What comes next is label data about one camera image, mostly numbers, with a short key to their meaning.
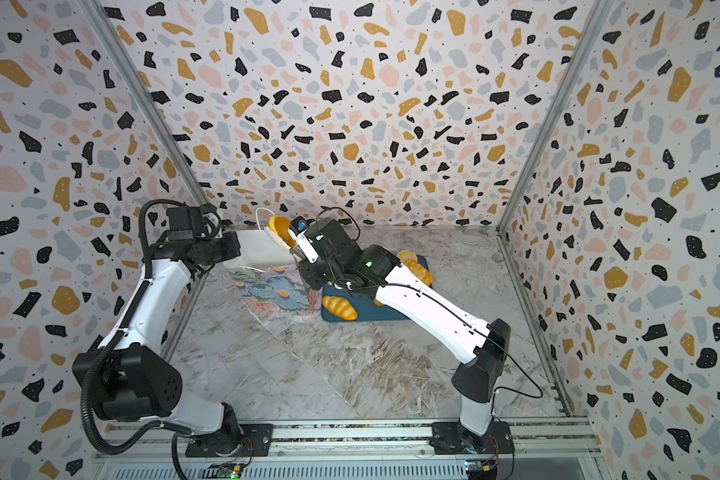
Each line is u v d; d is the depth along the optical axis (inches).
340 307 37.3
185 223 24.3
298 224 23.0
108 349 16.1
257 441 28.9
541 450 29.3
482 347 17.0
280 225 27.8
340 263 20.0
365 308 38.4
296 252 26.9
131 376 16.3
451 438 28.9
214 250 27.2
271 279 32.7
